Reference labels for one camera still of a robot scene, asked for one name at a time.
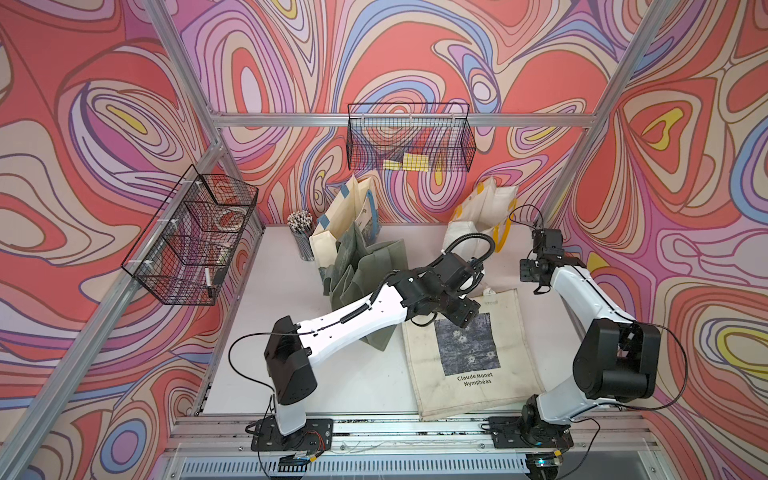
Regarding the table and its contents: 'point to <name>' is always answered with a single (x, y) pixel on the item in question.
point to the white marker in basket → (208, 281)
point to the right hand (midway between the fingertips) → (538, 276)
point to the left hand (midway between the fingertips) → (473, 308)
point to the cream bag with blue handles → (357, 203)
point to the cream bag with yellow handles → (487, 213)
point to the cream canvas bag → (487, 363)
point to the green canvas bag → (354, 268)
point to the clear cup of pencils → (302, 225)
